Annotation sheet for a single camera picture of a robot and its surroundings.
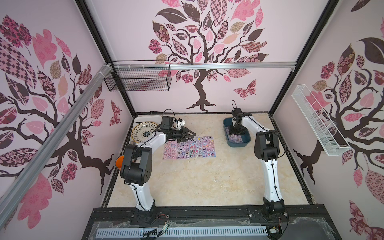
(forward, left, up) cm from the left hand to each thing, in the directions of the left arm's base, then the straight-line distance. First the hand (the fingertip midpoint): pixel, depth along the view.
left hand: (193, 137), depth 88 cm
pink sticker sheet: (-1, +16, -14) cm, 21 cm away
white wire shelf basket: (-9, -69, +11) cm, 70 cm away
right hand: (+12, -30, -14) cm, 35 cm away
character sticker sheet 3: (+1, -1, -15) cm, 15 cm away
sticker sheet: (+1, -10, -14) cm, 17 cm away
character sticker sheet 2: (-2, +7, -14) cm, 16 cm away
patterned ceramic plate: (+15, +38, -12) cm, 43 cm away
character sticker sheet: (+8, -30, -13) cm, 33 cm away
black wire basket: (+35, +35, +21) cm, 54 cm away
